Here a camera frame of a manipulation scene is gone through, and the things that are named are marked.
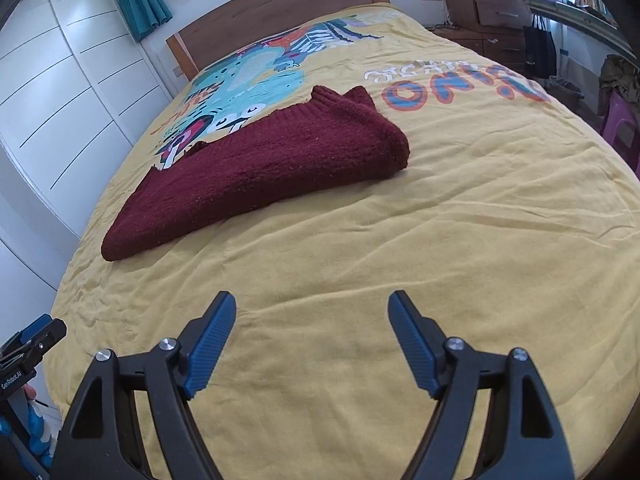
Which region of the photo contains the brown wooden dresser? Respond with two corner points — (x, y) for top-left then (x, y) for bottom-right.
(432, 0), (532, 74)

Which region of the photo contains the maroon knit sweater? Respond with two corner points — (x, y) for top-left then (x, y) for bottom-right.
(101, 86), (410, 261)

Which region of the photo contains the white sliding wardrobe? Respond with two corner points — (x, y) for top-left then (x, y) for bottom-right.
(1, 0), (169, 335)

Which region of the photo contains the olive garment on chair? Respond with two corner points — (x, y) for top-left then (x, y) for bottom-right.
(598, 54), (640, 117)

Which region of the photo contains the black hanging bag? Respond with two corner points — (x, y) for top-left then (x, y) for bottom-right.
(523, 14), (558, 79)

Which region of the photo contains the yellow cartoon print bedspread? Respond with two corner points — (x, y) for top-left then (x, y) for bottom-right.
(44, 6), (639, 479)

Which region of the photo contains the purple plastic stool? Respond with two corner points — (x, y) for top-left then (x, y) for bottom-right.
(600, 90), (639, 176)

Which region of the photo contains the wooden headboard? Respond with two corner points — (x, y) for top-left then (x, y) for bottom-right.
(166, 0), (390, 80)

